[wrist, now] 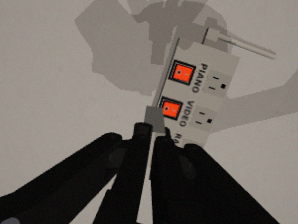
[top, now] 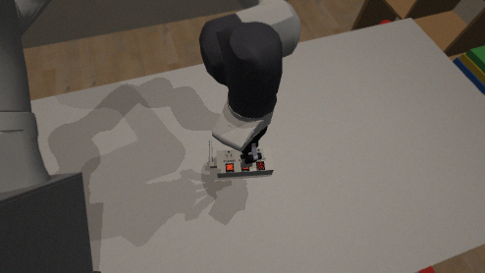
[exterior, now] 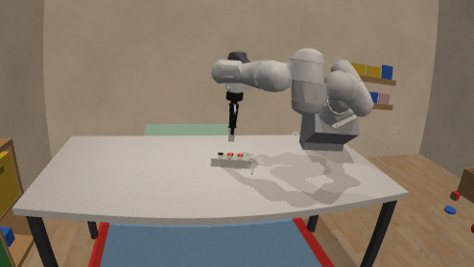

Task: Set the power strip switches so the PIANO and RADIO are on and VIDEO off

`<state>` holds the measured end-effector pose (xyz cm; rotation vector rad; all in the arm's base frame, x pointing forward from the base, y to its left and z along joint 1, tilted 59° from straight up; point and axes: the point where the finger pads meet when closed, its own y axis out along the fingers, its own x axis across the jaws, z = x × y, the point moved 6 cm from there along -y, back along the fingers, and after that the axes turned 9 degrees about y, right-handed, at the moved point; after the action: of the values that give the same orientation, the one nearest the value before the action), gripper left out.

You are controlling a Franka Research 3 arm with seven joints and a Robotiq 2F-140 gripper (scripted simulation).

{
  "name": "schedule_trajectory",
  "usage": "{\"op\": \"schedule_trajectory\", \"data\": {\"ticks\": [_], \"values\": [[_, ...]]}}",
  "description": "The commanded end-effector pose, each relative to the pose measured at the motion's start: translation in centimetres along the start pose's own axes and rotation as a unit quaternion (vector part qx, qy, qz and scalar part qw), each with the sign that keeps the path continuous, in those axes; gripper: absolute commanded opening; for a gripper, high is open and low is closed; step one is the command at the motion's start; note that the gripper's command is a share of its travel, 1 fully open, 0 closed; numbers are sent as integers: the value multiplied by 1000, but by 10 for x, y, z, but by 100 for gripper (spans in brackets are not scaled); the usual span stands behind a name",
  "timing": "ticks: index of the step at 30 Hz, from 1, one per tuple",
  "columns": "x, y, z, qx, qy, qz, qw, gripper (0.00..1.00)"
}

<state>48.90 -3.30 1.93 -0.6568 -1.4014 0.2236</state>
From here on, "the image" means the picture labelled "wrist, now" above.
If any grey power strip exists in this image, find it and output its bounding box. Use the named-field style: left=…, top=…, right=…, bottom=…
left=156, top=28, right=277, bottom=149

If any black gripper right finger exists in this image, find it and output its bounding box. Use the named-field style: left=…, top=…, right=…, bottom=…
left=148, top=107, right=280, bottom=224

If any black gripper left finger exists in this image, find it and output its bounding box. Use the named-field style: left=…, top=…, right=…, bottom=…
left=0, top=106, right=155, bottom=224

